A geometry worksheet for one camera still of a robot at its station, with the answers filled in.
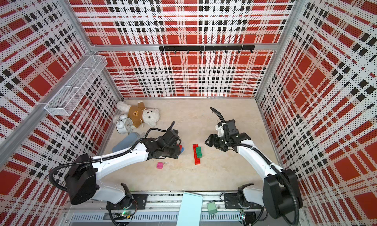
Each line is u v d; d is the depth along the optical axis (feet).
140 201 2.41
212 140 2.46
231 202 2.40
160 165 2.77
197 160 2.82
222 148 2.37
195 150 2.96
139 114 3.33
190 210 2.27
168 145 2.11
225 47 2.88
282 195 1.31
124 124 3.05
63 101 2.26
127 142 3.07
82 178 1.35
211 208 2.36
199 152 2.90
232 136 1.98
